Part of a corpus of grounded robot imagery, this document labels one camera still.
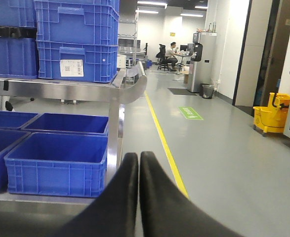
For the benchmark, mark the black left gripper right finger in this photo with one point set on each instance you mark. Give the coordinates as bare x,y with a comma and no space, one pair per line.
159,202

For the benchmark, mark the small grey trash can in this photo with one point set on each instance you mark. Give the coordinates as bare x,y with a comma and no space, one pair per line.
207,91

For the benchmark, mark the steel rack on castors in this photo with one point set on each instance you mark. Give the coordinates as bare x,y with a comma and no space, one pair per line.
60,86

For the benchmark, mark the row of blue bins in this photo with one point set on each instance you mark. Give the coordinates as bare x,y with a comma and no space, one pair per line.
48,59

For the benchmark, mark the steel water dispenser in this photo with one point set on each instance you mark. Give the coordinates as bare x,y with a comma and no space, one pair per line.
206,64

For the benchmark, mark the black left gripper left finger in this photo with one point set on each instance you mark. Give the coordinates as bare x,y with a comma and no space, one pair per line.
117,197

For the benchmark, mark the office desk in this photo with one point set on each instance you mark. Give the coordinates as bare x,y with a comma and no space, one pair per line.
184,55

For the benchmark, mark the black office chair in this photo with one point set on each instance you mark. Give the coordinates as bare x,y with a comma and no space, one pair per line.
161,53

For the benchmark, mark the yellow mop bucket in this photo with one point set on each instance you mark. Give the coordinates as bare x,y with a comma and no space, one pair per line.
268,118

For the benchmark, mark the person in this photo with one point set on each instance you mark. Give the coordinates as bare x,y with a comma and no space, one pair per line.
170,53

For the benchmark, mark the steel bottle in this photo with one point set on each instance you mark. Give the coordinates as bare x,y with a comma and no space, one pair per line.
214,27
210,27

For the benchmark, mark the black floor mat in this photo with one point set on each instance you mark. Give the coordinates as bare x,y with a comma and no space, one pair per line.
181,91

